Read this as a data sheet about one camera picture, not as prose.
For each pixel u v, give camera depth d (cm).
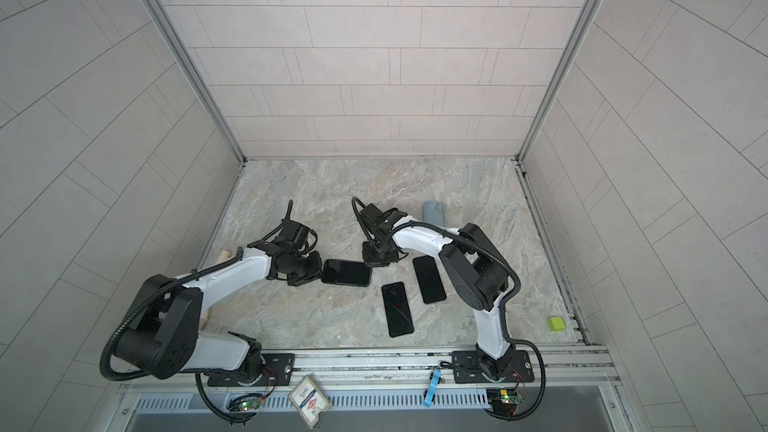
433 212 102
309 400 66
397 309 82
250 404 64
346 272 86
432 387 67
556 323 77
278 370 71
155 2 77
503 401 68
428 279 87
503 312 53
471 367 71
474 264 51
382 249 65
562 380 71
